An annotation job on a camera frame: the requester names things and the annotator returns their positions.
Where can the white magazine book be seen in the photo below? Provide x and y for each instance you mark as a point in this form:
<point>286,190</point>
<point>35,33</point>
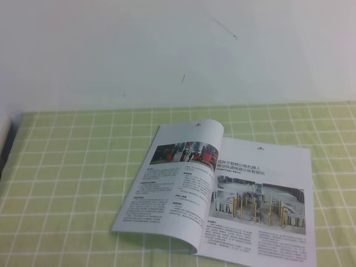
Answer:
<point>233,200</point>

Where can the green checkered tablecloth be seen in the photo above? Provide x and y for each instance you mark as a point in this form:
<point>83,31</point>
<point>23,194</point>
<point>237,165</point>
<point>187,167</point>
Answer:
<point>69,172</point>

